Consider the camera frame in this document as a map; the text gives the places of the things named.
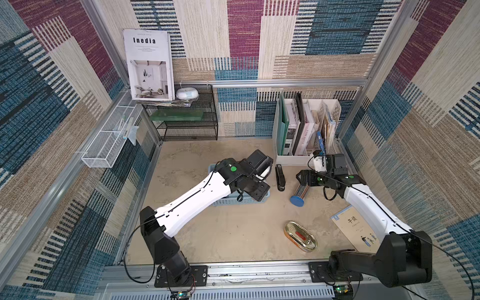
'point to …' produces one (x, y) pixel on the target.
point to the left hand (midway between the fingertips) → (258, 185)
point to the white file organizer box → (325, 113)
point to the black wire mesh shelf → (187, 130)
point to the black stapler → (280, 177)
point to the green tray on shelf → (177, 115)
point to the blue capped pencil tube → (298, 199)
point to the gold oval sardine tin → (300, 237)
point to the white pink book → (304, 132)
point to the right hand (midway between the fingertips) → (306, 172)
